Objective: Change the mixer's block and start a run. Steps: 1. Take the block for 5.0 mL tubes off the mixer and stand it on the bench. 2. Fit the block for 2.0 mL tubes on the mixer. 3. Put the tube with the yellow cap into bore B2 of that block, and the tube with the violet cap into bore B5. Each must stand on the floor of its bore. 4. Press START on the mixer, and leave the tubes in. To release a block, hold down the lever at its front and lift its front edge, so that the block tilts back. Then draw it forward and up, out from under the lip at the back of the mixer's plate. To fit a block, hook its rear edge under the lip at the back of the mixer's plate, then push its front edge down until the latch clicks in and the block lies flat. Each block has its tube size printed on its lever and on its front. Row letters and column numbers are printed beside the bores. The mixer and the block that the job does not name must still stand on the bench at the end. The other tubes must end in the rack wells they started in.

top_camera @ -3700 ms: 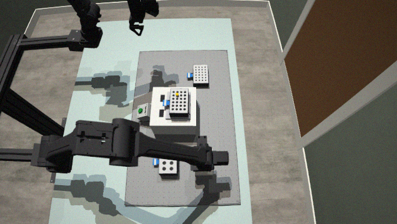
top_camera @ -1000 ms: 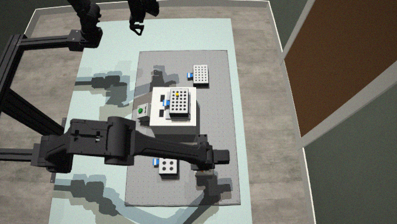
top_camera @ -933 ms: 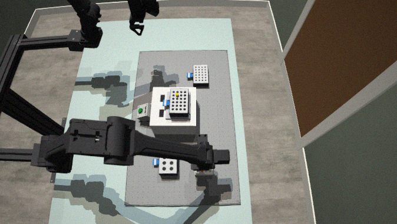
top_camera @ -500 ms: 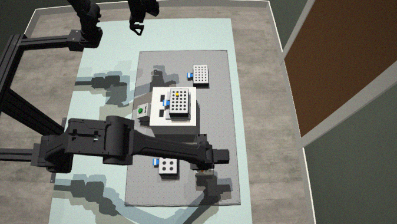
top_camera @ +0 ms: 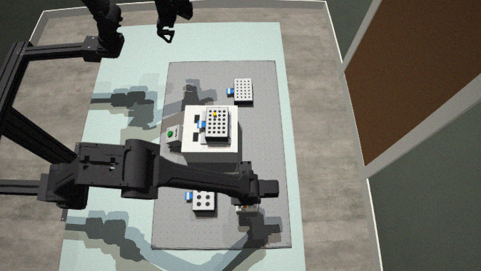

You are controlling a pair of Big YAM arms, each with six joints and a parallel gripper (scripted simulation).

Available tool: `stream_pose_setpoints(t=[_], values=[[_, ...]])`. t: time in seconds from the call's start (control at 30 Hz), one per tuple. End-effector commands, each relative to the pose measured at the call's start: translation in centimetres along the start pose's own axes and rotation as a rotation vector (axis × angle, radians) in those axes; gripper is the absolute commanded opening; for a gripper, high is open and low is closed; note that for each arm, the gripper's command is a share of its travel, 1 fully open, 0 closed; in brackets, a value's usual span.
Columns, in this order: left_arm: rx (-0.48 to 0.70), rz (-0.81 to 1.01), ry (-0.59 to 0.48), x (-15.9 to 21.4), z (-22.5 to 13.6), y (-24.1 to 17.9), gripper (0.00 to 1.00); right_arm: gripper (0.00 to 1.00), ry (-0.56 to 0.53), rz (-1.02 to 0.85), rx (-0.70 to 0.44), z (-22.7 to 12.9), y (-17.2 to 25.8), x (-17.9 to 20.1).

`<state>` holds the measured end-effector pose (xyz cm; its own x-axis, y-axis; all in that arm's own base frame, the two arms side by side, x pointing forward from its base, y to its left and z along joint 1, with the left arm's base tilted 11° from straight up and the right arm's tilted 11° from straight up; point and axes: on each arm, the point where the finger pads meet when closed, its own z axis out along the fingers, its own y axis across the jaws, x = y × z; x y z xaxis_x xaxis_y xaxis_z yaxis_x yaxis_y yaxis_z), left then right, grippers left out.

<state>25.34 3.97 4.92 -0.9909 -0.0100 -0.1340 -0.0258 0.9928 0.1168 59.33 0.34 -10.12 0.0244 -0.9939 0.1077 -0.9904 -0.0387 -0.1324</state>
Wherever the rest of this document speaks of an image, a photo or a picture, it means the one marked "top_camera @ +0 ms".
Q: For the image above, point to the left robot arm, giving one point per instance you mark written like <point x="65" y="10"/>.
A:
<point x="108" y="18"/>

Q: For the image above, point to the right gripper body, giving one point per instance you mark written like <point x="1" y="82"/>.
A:
<point x="238" y="201"/>

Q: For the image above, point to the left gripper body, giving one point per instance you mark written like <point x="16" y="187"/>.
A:
<point x="161" y="23"/>

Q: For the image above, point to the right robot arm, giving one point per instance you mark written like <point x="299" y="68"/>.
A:
<point x="138" y="171"/>

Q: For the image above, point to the cream tube rack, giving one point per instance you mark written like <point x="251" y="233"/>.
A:
<point x="249" y="209"/>

